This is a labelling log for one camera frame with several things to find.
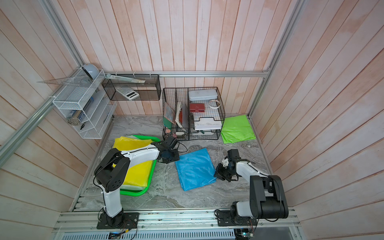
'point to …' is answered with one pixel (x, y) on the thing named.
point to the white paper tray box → (207, 123)
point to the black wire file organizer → (180, 113)
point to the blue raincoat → (195, 169)
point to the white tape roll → (214, 107)
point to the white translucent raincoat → (132, 187)
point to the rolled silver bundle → (75, 120)
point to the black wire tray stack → (206, 114)
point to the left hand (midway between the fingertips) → (177, 159)
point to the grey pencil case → (202, 94)
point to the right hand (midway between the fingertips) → (215, 173)
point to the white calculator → (128, 92)
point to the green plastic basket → (142, 192)
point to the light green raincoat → (237, 128)
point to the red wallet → (197, 107)
